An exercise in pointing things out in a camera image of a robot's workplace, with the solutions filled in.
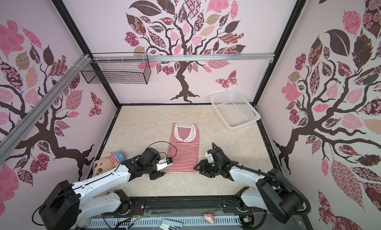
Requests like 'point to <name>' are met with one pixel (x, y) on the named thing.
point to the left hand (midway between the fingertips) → (161, 170)
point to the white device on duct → (170, 224)
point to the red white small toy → (209, 218)
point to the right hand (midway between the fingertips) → (195, 169)
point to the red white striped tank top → (183, 148)
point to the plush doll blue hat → (112, 160)
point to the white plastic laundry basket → (234, 109)
